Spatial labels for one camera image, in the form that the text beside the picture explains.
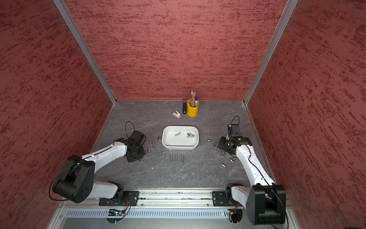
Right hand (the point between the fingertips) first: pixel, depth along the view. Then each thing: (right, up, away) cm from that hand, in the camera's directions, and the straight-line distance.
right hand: (220, 147), depth 84 cm
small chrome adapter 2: (+2, -11, +1) cm, 12 cm away
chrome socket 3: (-18, +6, +16) cm, 25 cm away
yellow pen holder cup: (-16, +23, +20) cm, 34 cm away
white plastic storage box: (-25, +3, +14) cm, 29 cm away
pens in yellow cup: (-15, +31, +21) cm, 41 cm away
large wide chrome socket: (+3, -5, +5) cm, 8 cm away
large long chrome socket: (-46, -3, +8) cm, 47 cm away
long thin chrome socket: (-30, -8, +4) cm, 32 cm away
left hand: (-50, -8, +4) cm, 51 cm away
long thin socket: (-28, -8, +5) cm, 29 cm away
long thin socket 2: (-23, -8, +4) cm, 25 cm away
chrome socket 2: (-1, 0, +10) cm, 10 cm away
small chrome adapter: (+8, -9, +3) cm, 12 cm away
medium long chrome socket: (-43, 0, +10) cm, 44 cm away
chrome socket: (-5, +2, +13) cm, 14 cm away
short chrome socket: (-39, +3, +12) cm, 41 cm away
